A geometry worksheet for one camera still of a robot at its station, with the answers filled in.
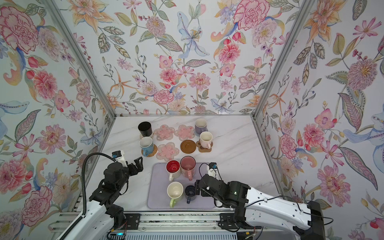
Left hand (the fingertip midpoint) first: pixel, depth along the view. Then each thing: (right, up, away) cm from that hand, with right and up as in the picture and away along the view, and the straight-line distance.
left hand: (138, 160), depth 82 cm
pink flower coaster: (+9, +14, +29) cm, 34 cm away
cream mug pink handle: (+39, +11, +16) cm, 43 cm away
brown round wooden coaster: (+27, +5, +22) cm, 35 cm away
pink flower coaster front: (+13, +2, +19) cm, 23 cm away
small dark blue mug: (+28, -19, +1) cm, 34 cm away
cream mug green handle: (+20, -17, 0) cm, 26 cm away
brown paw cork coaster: (+36, +3, +19) cm, 41 cm away
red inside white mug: (+18, -7, +9) cm, 21 cm away
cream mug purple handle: (+35, +20, +25) cm, 47 cm away
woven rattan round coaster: (+5, +3, +19) cm, 20 cm away
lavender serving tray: (+10, -21, +2) cm, 23 cm away
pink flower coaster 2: (+24, +14, +30) cm, 41 cm away
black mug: (-2, +17, +20) cm, 26 cm away
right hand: (+34, -11, -7) cm, 36 cm away
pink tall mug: (+27, -4, +7) cm, 28 cm away
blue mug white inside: (0, +7, +16) cm, 18 cm away
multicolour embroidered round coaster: (-7, +12, +26) cm, 29 cm away
